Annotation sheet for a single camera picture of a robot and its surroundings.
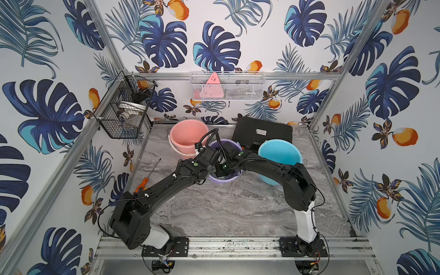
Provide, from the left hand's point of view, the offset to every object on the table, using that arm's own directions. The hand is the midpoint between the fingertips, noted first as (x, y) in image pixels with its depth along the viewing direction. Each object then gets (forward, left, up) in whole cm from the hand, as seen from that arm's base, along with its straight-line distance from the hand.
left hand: (208, 168), depth 88 cm
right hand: (-1, -3, -3) cm, 5 cm away
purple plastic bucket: (+5, -6, +15) cm, 16 cm away
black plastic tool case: (+31, -26, -3) cm, 40 cm away
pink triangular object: (+33, 0, +26) cm, 42 cm away
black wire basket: (+16, +43, +21) cm, 51 cm away
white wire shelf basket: (+44, -7, +20) cm, 49 cm away
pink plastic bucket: (+20, +16, +3) cm, 25 cm away
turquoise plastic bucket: (+9, -37, +7) cm, 39 cm away
